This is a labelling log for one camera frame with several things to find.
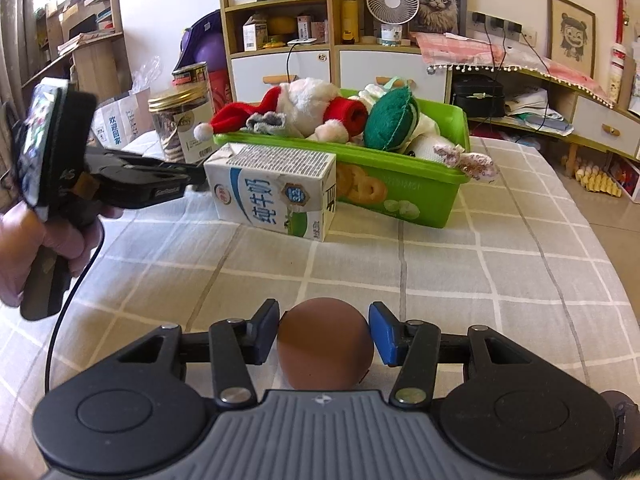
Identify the red round bucket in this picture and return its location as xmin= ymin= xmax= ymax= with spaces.
xmin=208 ymin=68 xmax=232 ymax=114

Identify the girl drawing frame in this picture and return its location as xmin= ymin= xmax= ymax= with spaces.
xmin=547 ymin=0 xmax=597 ymax=77

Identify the brown egg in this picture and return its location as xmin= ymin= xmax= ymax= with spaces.
xmin=277 ymin=297 xmax=374 ymax=391

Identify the egg tray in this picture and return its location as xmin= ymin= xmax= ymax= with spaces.
xmin=574 ymin=160 xmax=622 ymax=197

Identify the white desk fan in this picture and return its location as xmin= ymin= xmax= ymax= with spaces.
xmin=366 ymin=0 xmax=420 ymax=26

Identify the white rabbit plush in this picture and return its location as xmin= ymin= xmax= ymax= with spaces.
xmin=352 ymin=84 xmax=499 ymax=181

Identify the pink fringed cloth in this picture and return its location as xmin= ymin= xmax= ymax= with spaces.
xmin=410 ymin=32 xmax=615 ymax=108

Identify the cookie jar gold lid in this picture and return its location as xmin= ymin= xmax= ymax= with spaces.
xmin=147 ymin=80 xmax=218 ymax=165

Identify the grey checked tablecloth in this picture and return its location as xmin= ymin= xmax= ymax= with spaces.
xmin=1 ymin=139 xmax=639 ymax=479

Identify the left hand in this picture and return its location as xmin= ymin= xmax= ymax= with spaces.
xmin=1 ymin=202 xmax=103 ymax=308

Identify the purple cushion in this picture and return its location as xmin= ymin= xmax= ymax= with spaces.
xmin=175 ymin=10 xmax=228 ymax=72

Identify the cat picture frame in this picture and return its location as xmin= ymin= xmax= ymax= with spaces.
xmin=408 ymin=0 xmax=468 ymax=36

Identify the milk carton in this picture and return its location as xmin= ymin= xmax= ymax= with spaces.
xmin=204 ymin=143 xmax=337 ymax=242

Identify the wooden shelf cabinet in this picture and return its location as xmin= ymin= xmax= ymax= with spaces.
xmin=220 ymin=0 xmax=449 ymax=102

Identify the green felt plush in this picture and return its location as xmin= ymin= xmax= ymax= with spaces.
xmin=363 ymin=87 xmax=420 ymax=152

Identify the tin can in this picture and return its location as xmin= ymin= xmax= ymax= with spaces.
xmin=171 ymin=62 xmax=210 ymax=88

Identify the low wooden drawer console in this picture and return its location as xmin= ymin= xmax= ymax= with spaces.
xmin=447 ymin=65 xmax=639 ymax=162

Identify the yellow bottle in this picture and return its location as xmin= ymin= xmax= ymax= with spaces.
xmin=341 ymin=0 xmax=359 ymax=44

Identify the black box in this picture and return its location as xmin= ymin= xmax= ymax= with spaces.
xmin=451 ymin=73 xmax=506 ymax=118

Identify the santa plush toy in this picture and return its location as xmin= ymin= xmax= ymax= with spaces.
xmin=194 ymin=78 xmax=369 ymax=144

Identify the phone on left gripper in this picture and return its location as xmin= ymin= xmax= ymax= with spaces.
xmin=16 ymin=78 xmax=68 ymax=208

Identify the green plastic bin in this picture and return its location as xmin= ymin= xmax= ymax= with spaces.
xmin=212 ymin=88 xmax=471 ymax=230

